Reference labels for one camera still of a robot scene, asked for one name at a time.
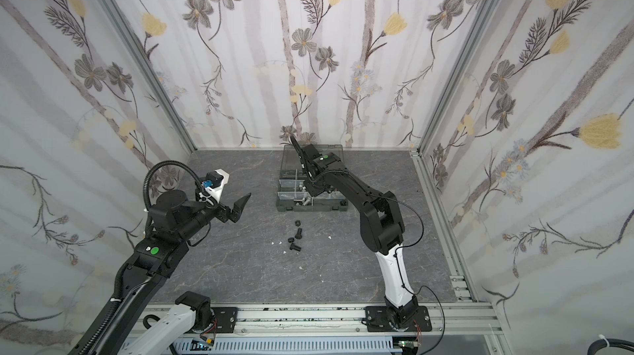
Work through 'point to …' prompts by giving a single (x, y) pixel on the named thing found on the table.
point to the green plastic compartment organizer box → (293, 195)
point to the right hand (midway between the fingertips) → (320, 183)
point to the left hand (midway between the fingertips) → (235, 183)
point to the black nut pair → (297, 223)
